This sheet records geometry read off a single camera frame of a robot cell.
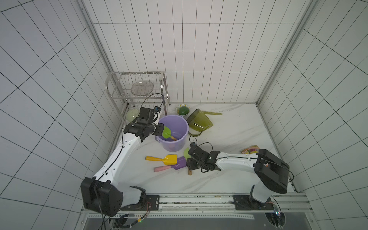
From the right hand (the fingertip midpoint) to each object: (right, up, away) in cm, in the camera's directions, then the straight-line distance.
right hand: (185, 166), depth 85 cm
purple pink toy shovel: (-2, +1, +1) cm, 3 cm away
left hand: (-16, +23, -4) cm, 28 cm away
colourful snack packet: (+44, +9, +5) cm, 45 cm away
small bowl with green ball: (-2, +35, +25) cm, 43 cm away
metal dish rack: (-35, +46, +3) cm, 58 cm away
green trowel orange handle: (-12, +19, +7) cm, 24 cm away
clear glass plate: (-29, +49, +8) cm, 57 cm away
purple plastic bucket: (-4, +23, +6) cm, 24 cm away
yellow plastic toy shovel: (-11, +3, +4) cm, 12 cm away
